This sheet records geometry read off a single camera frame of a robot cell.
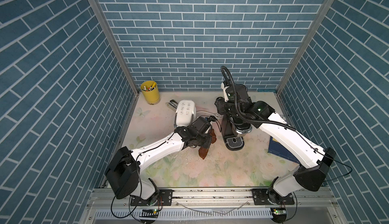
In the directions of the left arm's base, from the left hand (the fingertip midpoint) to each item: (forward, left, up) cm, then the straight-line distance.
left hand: (213, 143), depth 80 cm
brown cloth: (-4, +6, 0) cm, 7 cm away
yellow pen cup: (+38, +41, +2) cm, 56 cm away
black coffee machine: (+3, -9, +9) cm, 13 cm away
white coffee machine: (+11, +15, +11) cm, 22 cm away
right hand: (+12, -3, +20) cm, 23 cm away
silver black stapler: (+35, +28, -10) cm, 46 cm away
